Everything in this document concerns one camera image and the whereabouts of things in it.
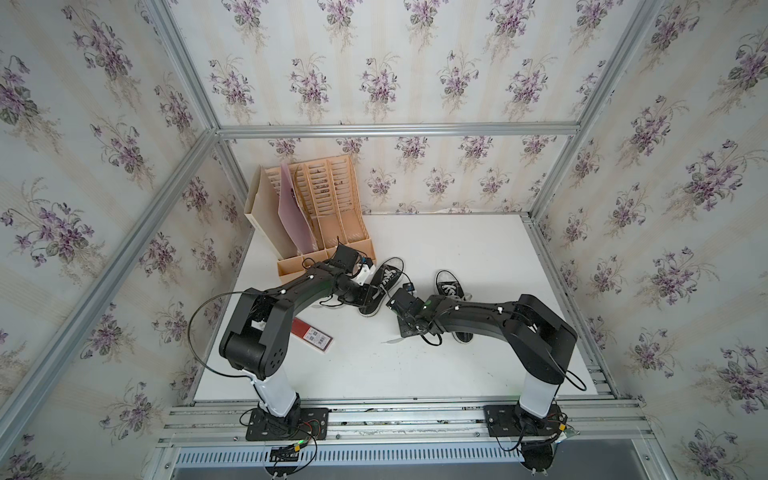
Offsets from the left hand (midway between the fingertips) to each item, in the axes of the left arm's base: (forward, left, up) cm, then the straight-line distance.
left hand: (374, 301), depth 91 cm
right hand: (-6, -11, -5) cm, 13 cm away
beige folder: (+16, +31, +24) cm, 43 cm away
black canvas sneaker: (+6, -25, -1) cm, 26 cm away
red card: (-10, +18, -3) cm, 21 cm away
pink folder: (+17, +24, +20) cm, 36 cm away
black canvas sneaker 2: (+10, -3, -1) cm, 11 cm away
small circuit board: (-38, +21, -7) cm, 44 cm away
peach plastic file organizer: (+43, +17, +9) cm, 47 cm away
